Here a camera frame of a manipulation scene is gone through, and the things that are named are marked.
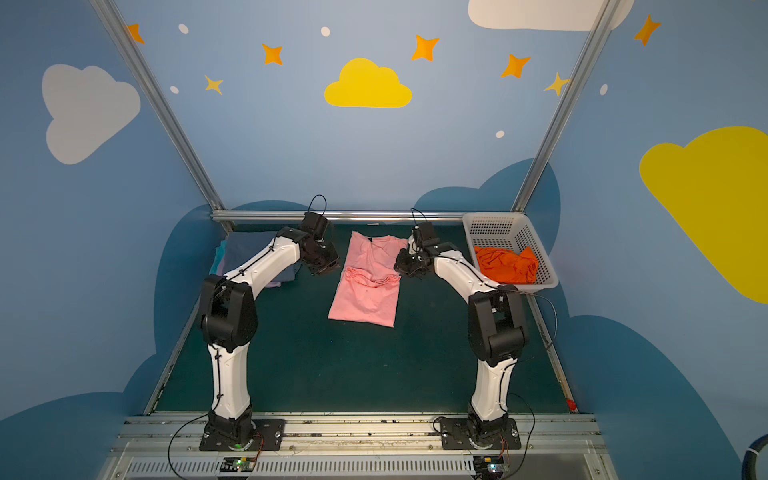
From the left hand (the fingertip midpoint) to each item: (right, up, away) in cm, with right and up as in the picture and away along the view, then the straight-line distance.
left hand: (344, 263), depth 96 cm
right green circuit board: (+39, -49, -24) cm, 67 cm away
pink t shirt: (+7, -8, +5) cm, 12 cm away
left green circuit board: (-22, -48, -25) cm, 58 cm away
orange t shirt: (+57, -1, +7) cm, 57 cm away
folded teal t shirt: (-46, -1, +6) cm, 46 cm away
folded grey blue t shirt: (-38, +6, +8) cm, 39 cm away
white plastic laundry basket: (+64, +12, +20) cm, 68 cm away
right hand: (+17, 0, -1) cm, 17 cm away
